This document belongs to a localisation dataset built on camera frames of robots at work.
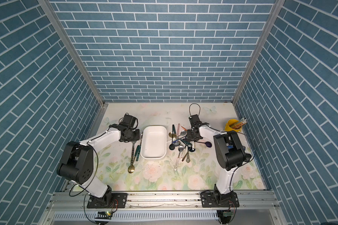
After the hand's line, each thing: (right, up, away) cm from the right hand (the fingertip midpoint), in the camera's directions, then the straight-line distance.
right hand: (192, 136), depth 100 cm
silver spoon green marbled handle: (-39, -17, -15) cm, 45 cm away
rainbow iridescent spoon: (+10, -5, -4) cm, 12 cm away
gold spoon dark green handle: (-37, -11, -10) cm, 40 cm away
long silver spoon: (-9, -8, -8) cm, 14 cm away
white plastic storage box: (-27, -5, -2) cm, 28 cm away
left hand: (-35, +1, -6) cm, 36 cm away
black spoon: (-15, -6, -6) cm, 17 cm away
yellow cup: (+28, +9, -3) cm, 29 cm away
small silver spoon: (-4, -13, -11) cm, 17 cm away
